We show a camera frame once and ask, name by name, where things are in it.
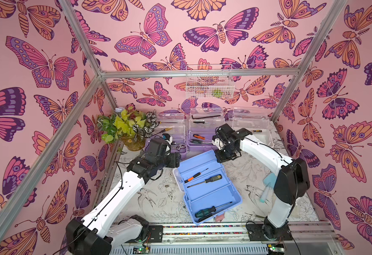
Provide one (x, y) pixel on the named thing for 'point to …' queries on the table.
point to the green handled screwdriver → (209, 210)
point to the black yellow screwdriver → (212, 178)
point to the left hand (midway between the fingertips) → (176, 154)
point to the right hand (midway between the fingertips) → (219, 158)
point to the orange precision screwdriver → (185, 181)
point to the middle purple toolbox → (203, 122)
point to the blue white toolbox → (209, 192)
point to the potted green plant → (130, 127)
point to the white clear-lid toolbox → (255, 118)
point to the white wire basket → (213, 81)
